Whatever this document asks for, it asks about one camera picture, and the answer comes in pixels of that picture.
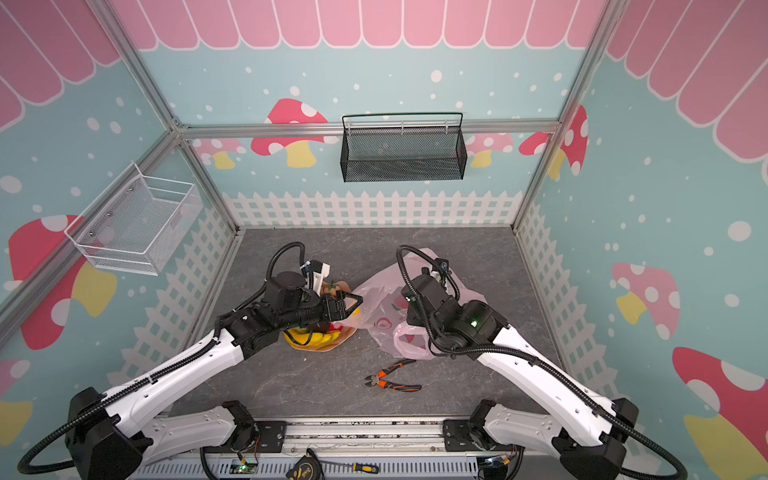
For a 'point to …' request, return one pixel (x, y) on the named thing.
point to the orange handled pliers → (377, 379)
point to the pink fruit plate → (346, 333)
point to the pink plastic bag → (384, 312)
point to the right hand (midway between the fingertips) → (416, 302)
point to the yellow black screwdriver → (357, 466)
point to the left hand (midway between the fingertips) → (351, 308)
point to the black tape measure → (307, 468)
